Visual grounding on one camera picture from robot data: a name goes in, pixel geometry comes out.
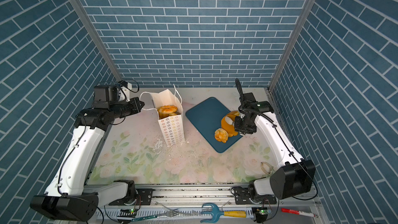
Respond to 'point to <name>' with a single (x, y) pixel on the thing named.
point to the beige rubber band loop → (263, 168)
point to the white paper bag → (173, 126)
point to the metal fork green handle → (171, 214)
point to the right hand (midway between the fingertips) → (237, 127)
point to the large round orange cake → (229, 128)
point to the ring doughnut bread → (166, 111)
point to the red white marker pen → (284, 210)
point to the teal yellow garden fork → (216, 212)
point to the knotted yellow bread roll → (221, 135)
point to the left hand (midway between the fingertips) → (145, 102)
